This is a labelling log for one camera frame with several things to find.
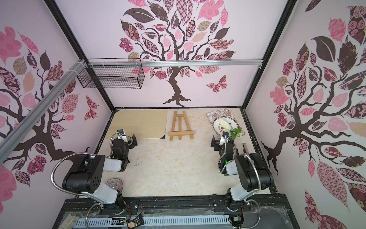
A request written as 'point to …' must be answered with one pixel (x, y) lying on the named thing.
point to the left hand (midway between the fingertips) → (128, 137)
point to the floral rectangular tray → (224, 112)
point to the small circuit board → (137, 222)
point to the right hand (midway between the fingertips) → (222, 135)
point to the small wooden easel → (180, 133)
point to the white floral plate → (221, 124)
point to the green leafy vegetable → (234, 131)
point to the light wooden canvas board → (146, 124)
